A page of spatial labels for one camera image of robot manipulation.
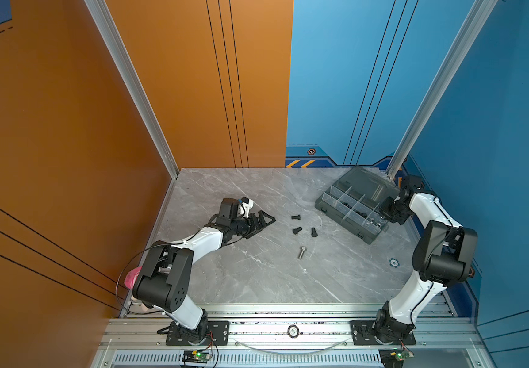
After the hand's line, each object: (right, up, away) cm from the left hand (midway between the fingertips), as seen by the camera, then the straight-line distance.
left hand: (269, 222), depth 88 cm
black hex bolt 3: (+19, -6, +9) cm, 21 cm away
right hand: (+46, +3, +7) cm, 47 cm away
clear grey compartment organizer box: (+38, +7, +15) cm, 41 cm away
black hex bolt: (+12, 0, +15) cm, 19 cm away
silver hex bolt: (+13, -13, +3) cm, 18 cm away
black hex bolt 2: (+11, -5, +9) cm, 15 cm away
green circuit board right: (+41, -38, -18) cm, 59 cm away
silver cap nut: (+47, -2, +10) cm, 48 cm away
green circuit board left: (-21, -39, -18) cm, 48 cm away
